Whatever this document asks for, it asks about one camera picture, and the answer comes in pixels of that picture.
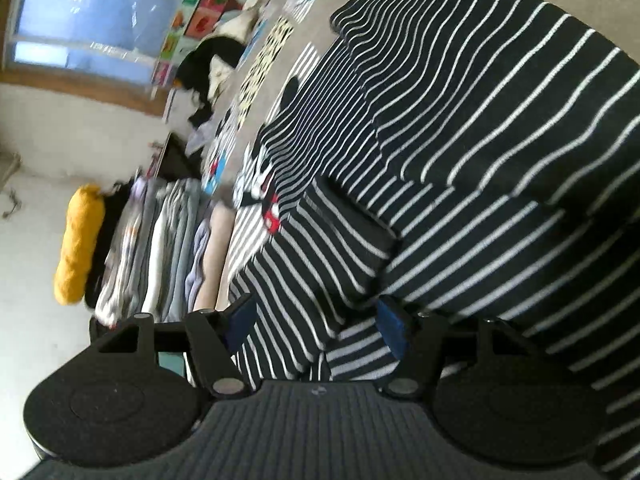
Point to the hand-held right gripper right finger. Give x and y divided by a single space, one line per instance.
392 325

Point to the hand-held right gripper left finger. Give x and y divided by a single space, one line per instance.
240 320

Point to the black white striped shirt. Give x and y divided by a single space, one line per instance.
450 135

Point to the stack of grey folded clothes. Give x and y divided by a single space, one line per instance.
165 240

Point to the dark side table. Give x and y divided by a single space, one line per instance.
175 160

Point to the black garment pile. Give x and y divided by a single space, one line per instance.
205 65

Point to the window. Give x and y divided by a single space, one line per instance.
90 20

